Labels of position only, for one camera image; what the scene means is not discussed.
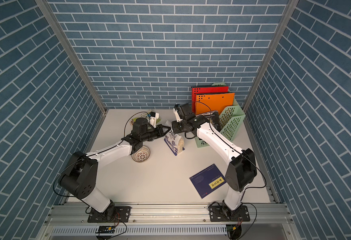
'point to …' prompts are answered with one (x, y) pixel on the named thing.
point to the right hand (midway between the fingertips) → (175, 126)
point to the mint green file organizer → (200, 144)
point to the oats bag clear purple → (175, 142)
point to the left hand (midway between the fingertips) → (174, 129)
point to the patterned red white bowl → (142, 154)
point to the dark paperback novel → (213, 117)
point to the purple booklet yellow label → (207, 180)
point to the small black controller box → (106, 229)
